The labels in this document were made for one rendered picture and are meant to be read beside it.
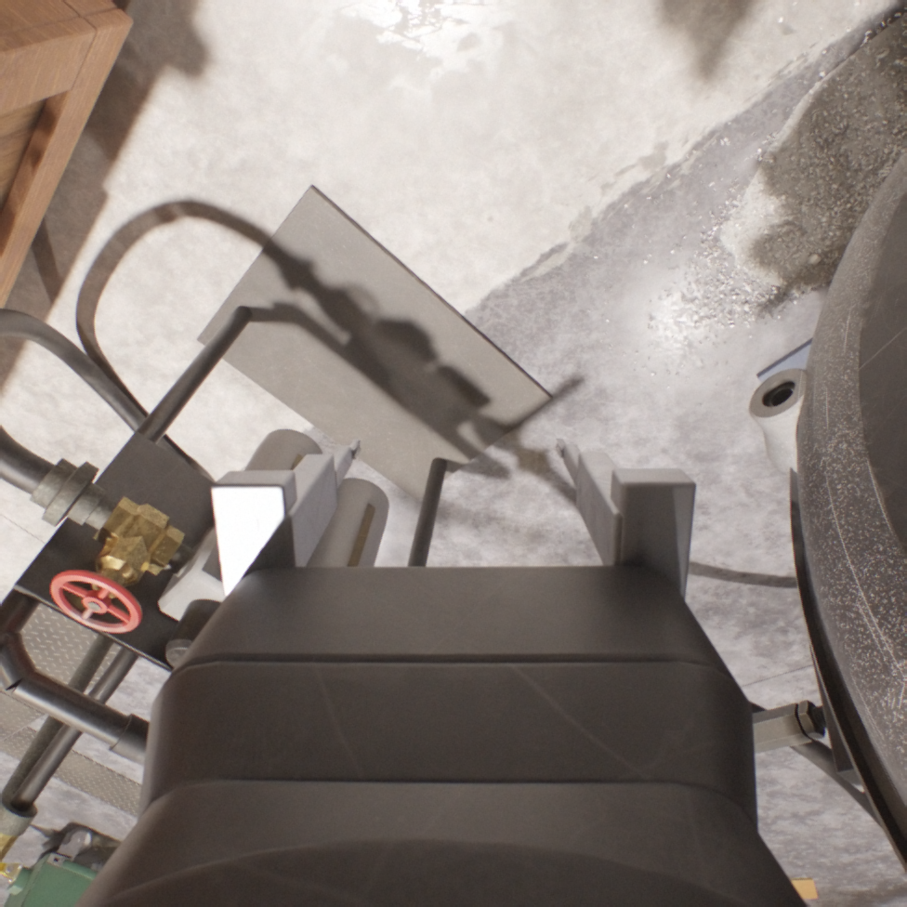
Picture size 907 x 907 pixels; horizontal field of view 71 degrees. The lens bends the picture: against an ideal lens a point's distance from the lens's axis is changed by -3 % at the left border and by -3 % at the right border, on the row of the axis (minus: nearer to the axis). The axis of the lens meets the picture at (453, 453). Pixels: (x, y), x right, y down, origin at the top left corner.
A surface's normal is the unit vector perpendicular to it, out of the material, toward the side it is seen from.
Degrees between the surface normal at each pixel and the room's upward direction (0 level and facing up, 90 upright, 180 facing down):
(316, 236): 0
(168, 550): 60
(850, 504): 91
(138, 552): 90
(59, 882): 90
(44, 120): 0
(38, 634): 0
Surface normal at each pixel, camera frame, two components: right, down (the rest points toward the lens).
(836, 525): -0.93, -0.36
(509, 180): -0.13, 0.63
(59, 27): 0.67, -0.52
